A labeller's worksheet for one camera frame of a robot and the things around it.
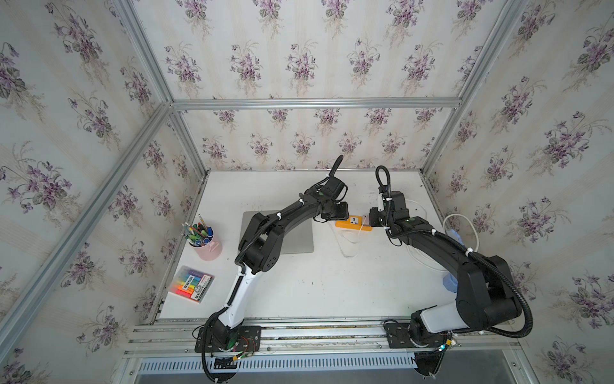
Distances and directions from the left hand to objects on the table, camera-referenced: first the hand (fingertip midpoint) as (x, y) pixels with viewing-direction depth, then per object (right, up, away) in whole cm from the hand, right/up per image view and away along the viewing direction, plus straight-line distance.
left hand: (346, 215), depth 95 cm
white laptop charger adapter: (+5, -1, -14) cm, 14 cm away
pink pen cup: (-53, -7, -13) cm, 55 cm away
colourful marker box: (-57, -23, -13) cm, 63 cm away
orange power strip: (+4, -3, +3) cm, 6 cm away
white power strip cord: (+46, -3, +9) cm, 47 cm away
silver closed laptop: (-19, -9, -4) cm, 22 cm away
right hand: (+12, +2, -4) cm, 13 cm away
